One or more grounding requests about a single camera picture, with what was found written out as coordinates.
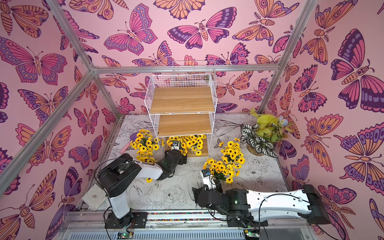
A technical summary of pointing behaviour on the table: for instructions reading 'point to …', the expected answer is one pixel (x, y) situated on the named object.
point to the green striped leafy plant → (263, 135)
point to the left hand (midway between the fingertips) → (182, 151)
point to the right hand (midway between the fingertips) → (199, 186)
